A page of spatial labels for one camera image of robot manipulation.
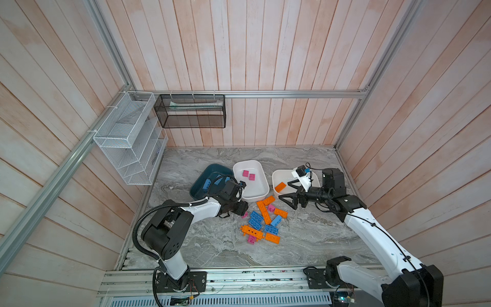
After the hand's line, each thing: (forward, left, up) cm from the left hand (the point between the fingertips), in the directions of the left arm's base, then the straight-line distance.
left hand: (242, 208), depth 92 cm
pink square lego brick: (+22, -2, -1) cm, 22 cm away
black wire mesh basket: (+48, +29, +23) cm, 60 cm away
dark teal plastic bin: (+21, +14, -1) cm, 26 cm away
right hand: (-1, -18, +19) cm, 26 cm away
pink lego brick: (-4, -2, +1) cm, 4 cm away
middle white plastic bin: (+22, -7, -1) cm, 23 cm away
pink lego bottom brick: (-15, -4, -1) cm, 15 cm away
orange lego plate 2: (-2, -20, -1) cm, 20 cm away
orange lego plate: (+13, -21, -1) cm, 24 cm away
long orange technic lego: (-11, -4, 0) cm, 12 cm away
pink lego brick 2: (0, -14, +1) cm, 14 cm away
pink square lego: (+19, -6, 0) cm, 19 cm away
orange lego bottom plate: (-14, -14, -1) cm, 20 cm away
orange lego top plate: (+5, -14, -1) cm, 15 cm away
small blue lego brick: (+2, +6, +23) cm, 24 cm away
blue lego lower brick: (-10, -13, 0) cm, 17 cm away
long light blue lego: (+12, +18, +3) cm, 22 cm away
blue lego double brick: (-6, -7, 0) cm, 9 cm away
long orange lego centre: (0, -11, -1) cm, 11 cm away
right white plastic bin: (+17, -21, +1) cm, 27 cm away
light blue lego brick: (-7, -16, 0) cm, 17 cm away
